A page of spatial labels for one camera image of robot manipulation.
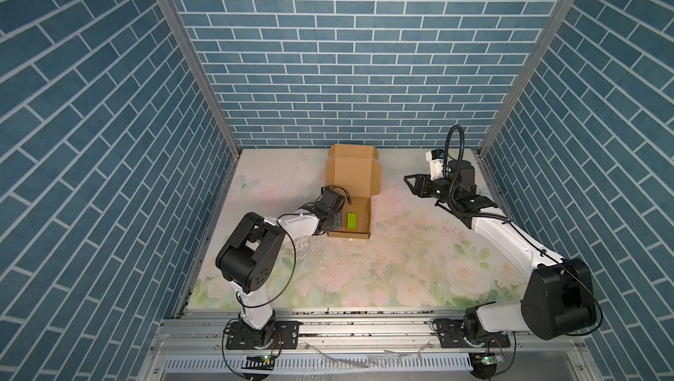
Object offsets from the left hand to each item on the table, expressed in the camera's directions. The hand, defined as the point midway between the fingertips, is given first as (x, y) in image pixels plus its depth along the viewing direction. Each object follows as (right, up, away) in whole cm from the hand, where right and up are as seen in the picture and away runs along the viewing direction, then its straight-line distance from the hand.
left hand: (334, 218), depth 97 cm
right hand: (+25, +17, -13) cm, 33 cm away
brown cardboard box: (+8, +18, +1) cm, 20 cm away
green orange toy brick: (+7, -1, -1) cm, 7 cm away
